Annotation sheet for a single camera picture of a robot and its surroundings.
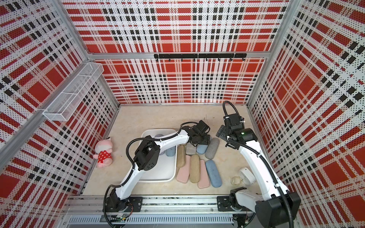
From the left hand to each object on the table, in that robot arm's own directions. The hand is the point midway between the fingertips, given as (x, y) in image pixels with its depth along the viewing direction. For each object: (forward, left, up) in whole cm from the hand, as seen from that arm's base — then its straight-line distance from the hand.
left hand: (207, 140), depth 95 cm
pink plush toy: (-8, +67, +2) cm, 68 cm away
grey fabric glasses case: (-6, -3, 0) cm, 7 cm away
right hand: (-7, -10, +17) cm, 21 cm away
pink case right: (-26, +3, -2) cm, 26 cm away
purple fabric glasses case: (+7, +35, -5) cm, 36 cm away
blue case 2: (-22, -2, -1) cm, 22 cm away
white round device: (-25, -20, +5) cm, 32 cm away
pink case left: (-22, +15, -1) cm, 27 cm away
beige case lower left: (-12, +17, +2) cm, 21 cm away
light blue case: (-7, +4, 0) cm, 8 cm away
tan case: (-20, +9, +3) cm, 22 cm away
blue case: (-9, +24, 0) cm, 25 cm away
